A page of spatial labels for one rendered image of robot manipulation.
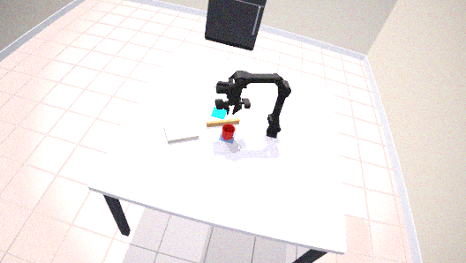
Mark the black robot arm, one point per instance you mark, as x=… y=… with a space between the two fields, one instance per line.
x=244 y=78

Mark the red cup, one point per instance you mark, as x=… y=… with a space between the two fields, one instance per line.
x=228 y=131

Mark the orange flat bar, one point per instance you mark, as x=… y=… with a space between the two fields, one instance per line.
x=222 y=122

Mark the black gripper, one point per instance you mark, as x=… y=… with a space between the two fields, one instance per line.
x=232 y=101

